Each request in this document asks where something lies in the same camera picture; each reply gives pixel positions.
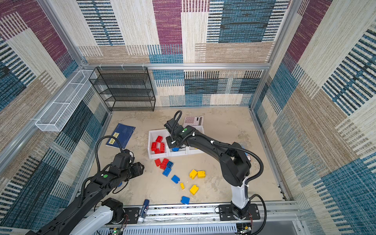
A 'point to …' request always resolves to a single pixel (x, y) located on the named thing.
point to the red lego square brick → (157, 162)
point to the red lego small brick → (157, 151)
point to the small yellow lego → (182, 185)
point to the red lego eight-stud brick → (163, 164)
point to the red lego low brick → (162, 148)
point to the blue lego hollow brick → (170, 164)
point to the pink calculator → (192, 121)
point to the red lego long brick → (153, 146)
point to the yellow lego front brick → (194, 190)
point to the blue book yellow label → (123, 133)
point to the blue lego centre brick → (175, 179)
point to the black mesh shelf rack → (125, 88)
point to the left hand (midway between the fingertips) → (141, 165)
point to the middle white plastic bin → (182, 151)
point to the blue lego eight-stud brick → (167, 171)
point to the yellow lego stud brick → (193, 174)
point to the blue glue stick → (144, 211)
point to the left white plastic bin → (152, 138)
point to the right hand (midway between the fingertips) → (173, 143)
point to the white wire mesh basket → (53, 117)
